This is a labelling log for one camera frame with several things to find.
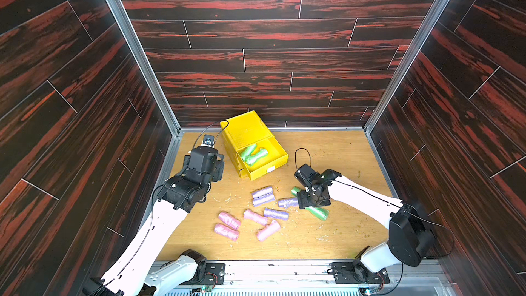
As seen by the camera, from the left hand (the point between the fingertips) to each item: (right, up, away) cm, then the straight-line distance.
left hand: (207, 159), depth 72 cm
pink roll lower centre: (+21, -30, +10) cm, 38 cm away
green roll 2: (+13, +3, +16) cm, 21 cm away
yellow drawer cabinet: (+11, +12, +19) cm, 25 cm away
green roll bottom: (+15, -1, +13) cm, 20 cm away
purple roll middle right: (+31, -20, +16) cm, 41 cm away
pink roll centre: (+17, -25, +13) cm, 33 cm away
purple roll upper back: (+22, -14, +22) cm, 34 cm away
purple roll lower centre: (+26, -24, +14) cm, 38 cm away
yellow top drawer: (+25, 0, +13) cm, 28 cm away
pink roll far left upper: (+6, -26, +12) cm, 29 cm away
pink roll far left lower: (+5, -29, +9) cm, 31 cm away
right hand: (+41, -18, +14) cm, 47 cm away
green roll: (+45, -24, +14) cm, 53 cm away
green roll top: (+35, -15, +20) cm, 43 cm away
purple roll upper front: (+20, -18, +19) cm, 33 cm away
